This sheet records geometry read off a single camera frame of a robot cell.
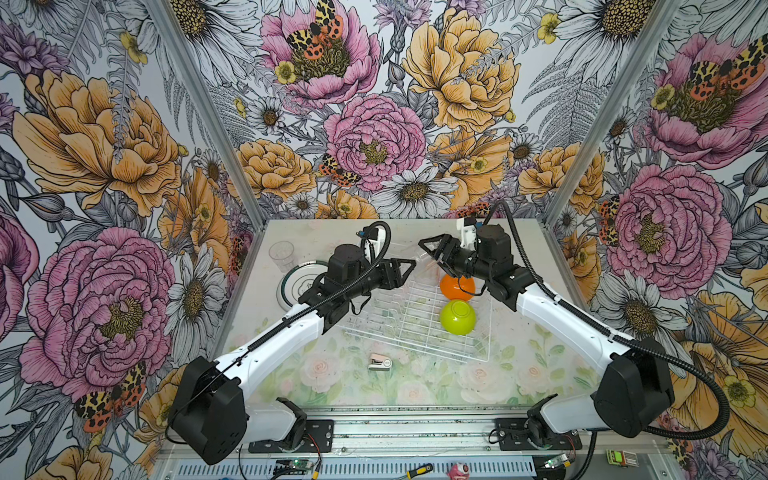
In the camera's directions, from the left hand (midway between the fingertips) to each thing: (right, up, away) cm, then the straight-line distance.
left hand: (407, 271), depth 76 cm
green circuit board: (-27, -45, -5) cm, 53 cm away
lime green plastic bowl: (+15, -14, +11) cm, 23 cm away
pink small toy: (+11, -42, -11) cm, 45 cm away
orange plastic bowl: (+15, -7, +21) cm, 27 cm away
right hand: (+4, +4, +1) cm, 6 cm away
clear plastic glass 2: (+7, -2, +22) cm, 23 cm away
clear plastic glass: (-43, +4, +31) cm, 53 cm away
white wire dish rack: (+1, -16, +18) cm, 24 cm away
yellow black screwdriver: (+2, -45, -7) cm, 46 cm away
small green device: (+48, -42, -7) cm, 64 cm away
